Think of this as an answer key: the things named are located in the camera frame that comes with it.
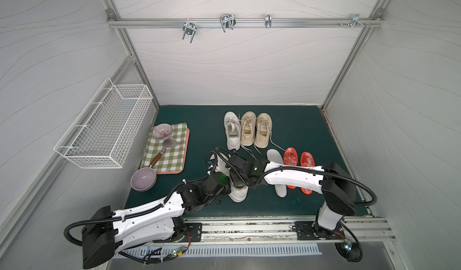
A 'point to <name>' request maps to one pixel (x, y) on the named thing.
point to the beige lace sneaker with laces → (263, 130)
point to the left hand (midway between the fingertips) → (233, 183)
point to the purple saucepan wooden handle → (144, 179)
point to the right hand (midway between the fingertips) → (235, 171)
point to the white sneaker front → (232, 126)
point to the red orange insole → (290, 158)
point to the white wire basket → (103, 134)
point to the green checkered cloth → (173, 160)
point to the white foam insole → (275, 155)
